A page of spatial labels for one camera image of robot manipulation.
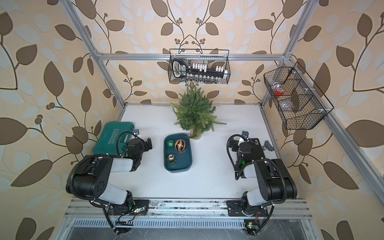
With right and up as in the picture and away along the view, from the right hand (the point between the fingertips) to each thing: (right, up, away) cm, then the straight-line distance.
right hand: (241, 138), depth 92 cm
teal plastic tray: (-40, -11, -1) cm, 41 cm away
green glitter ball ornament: (-44, -4, +2) cm, 44 cm away
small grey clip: (+19, -6, +4) cm, 20 cm away
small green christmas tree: (-28, +15, -8) cm, 33 cm away
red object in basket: (+17, +26, -10) cm, 33 cm away
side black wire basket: (+25, +21, -18) cm, 37 cm away
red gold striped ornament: (-38, -5, -1) cm, 38 cm away
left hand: (-65, -1, +2) cm, 65 cm away
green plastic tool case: (-83, -1, +4) cm, 83 cm away
